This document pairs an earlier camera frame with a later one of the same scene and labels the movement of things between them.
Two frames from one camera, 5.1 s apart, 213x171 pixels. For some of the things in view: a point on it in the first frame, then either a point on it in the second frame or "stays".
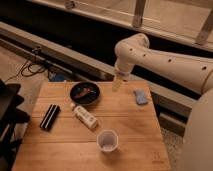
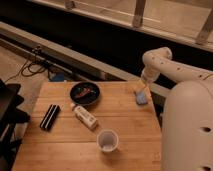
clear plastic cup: [107, 140] stays
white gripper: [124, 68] → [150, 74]
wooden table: [89, 126] stays
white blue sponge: [140, 97] stays
